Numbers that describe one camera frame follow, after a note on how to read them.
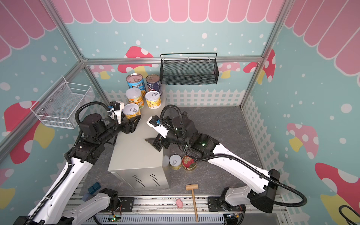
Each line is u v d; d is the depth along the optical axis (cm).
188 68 94
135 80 70
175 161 84
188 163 85
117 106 56
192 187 79
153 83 71
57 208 38
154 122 48
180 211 74
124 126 59
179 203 74
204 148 45
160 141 52
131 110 63
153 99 69
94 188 78
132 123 60
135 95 67
